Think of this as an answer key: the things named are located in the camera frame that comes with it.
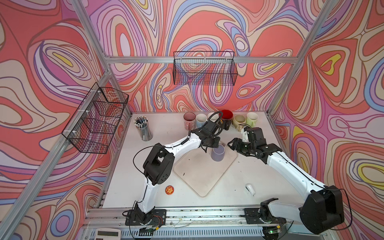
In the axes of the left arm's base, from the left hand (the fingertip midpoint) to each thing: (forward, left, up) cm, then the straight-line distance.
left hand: (219, 142), depth 90 cm
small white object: (-25, -15, -8) cm, 30 cm away
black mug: (+19, -7, +1) cm, 20 cm away
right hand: (-6, -6, +4) cm, 9 cm away
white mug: (0, +6, +22) cm, 23 cm away
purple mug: (-7, +2, -2) cm, 7 cm away
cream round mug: (+25, -18, -6) cm, 31 cm away
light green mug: (+21, -25, -1) cm, 33 cm away
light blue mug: (+18, +11, +2) cm, 21 cm away
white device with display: (-45, +54, -5) cm, 71 cm away
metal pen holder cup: (+10, +48, +7) cm, 50 cm away
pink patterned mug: (+17, +19, 0) cm, 26 cm away
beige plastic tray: (-13, +13, -10) cm, 21 cm away
